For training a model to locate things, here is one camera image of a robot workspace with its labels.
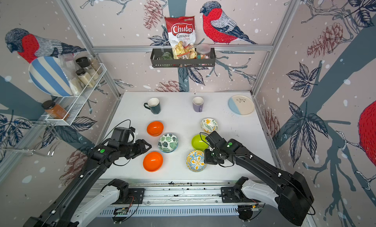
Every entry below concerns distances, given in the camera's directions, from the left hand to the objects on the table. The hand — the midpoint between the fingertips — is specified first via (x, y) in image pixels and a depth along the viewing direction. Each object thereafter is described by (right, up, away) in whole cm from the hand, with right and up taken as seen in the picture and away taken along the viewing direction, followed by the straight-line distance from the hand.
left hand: (150, 144), depth 75 cm
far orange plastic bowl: (-4, +5, +22) cm, 23 cm away
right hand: (+29, -9, +3) cm, 30 cm away
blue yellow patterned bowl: (+24, -11, +6) cm, 27 cm away
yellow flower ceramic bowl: (+34, +7, +25) cm, 42 cm away
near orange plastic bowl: (-1, -11, +6) cm, 13 cm away
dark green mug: (-6, +21, +26) cm, 34 cm away
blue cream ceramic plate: (+61, +21, +38) cm, 75 cm away
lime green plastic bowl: (+26, -4, +14) cm, 30 cm away
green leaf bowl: (+7, -3, +15) cm, 16 cm away
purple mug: (+26, +23, +31) cm, 46 cm away
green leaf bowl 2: (+7, -6, +12) cm, 15 cm away
